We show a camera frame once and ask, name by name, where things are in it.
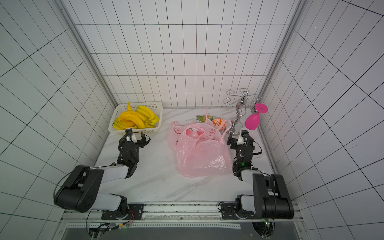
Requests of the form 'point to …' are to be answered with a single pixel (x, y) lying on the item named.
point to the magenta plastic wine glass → (252, 121)
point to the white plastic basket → (157, 107)
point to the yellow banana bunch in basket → (129, 119)
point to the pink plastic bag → (201, 148)
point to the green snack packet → (202, 118)
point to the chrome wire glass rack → (238, 98)
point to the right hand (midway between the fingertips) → (241, 131)
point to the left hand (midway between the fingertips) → (134, 134)
